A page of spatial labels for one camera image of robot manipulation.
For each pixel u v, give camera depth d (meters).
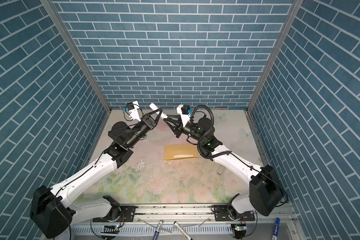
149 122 0.59
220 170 0.85
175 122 0.62
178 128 0.61
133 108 0.60
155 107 0.64
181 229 0.69
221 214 0.73
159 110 0.64
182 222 0.73
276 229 0.69
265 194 0.42
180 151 0.99
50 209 0.38
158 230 0.68
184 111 0.58
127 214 0.73
